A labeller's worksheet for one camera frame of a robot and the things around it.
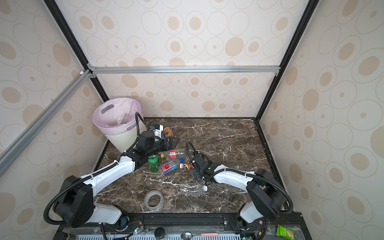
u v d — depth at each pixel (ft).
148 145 2.15
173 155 3.07
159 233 2.06
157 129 2.44
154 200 2.67
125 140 2.80
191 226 2.39
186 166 2.94
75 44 2.60
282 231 2.30
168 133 3.38
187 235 2.38
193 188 2.75
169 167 2.88
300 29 2.44
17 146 1.75
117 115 3.17
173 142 2.45
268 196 1.43
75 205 1.35
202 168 2.17
